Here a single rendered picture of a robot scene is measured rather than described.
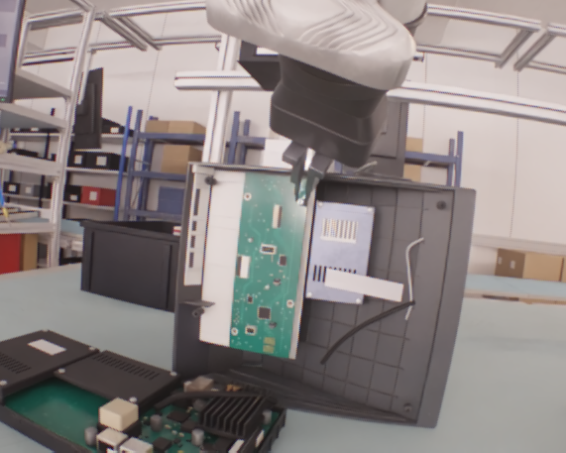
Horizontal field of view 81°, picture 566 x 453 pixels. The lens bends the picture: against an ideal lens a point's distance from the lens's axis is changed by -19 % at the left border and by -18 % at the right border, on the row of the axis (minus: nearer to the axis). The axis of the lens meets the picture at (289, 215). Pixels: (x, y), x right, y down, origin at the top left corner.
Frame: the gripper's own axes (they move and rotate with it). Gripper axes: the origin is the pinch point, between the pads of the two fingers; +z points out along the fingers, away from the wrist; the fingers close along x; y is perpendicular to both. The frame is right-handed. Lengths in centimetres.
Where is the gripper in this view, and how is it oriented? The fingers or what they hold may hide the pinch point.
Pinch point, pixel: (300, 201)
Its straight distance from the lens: 32.6
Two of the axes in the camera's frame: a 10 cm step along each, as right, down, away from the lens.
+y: 4.7, -7.5, 4.7
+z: -0.7, 5.0, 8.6
